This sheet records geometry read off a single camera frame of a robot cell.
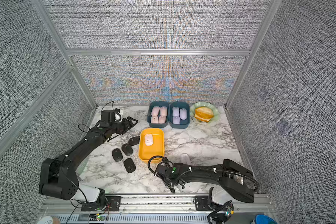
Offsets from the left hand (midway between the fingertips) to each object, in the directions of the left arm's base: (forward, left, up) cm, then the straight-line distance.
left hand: (137, 122), depth 85 cm
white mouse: (-3, -5, -16) cm, 17 cm away
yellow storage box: (-13, -3, -16) cm, 21 cm away
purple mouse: (+22, -26, -16) cm, 37 cm away
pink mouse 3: (+14, -15, -16) cm, 25 cm away
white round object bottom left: (-46, +39, -13) cm, 62 cm away
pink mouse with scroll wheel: (+24, -16, -17) cm, 34 cm away
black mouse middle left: (-12, +15, -18) cm, 27 cm away
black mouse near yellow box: (-4, +5, -16) cm, 17 cm away
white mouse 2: (-17, -28, -18) cm, 38 cm away
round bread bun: (+17, -48, -13) cm, 52 cm away
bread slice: (+13, -46, -16) cm, 50 cm away
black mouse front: (-20, +6, -17) cm, 27 cm away
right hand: (-27, -20, -17) cm, 37 cm away
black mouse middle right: (-9, +9, -18) cm, 22 cm away
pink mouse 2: (+16, -9, -18) cm, 25 cm away
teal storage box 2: (+11, -31, -18) cm, 38 cm away
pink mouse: (+24, -9, -16) cm, 30 cm away
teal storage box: (+31, -10, -16) cm, 37 cm away
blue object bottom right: (-50, -58, -9) cm, 77 cm away
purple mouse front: (+19, -31, -16) cm, 40 cm away
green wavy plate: (+19, -58, -15) cm, 62 cm away
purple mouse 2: (+13, -25, -16) cm, 33 cm away
